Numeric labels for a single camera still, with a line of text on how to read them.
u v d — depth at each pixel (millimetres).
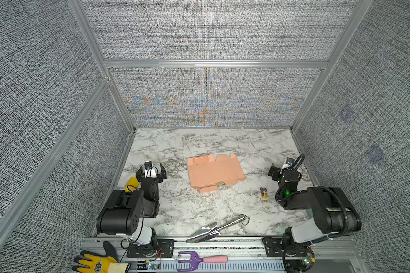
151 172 749
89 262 686
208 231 779
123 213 454
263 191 879
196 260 707
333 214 450
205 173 981
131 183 917
